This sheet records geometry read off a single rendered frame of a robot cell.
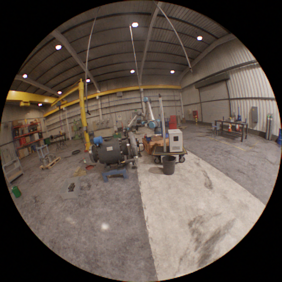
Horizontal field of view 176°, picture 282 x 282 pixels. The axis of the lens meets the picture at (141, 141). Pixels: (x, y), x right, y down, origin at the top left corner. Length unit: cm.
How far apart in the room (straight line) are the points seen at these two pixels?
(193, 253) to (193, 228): 36
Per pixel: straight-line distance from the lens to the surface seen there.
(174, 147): 237
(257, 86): 859
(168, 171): 205
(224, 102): 961
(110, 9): 774
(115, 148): 200
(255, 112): 823
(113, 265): 136
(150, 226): 138
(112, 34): 887
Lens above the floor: 128
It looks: 14 degrees down
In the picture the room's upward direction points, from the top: 8 degrees counter-clockwise
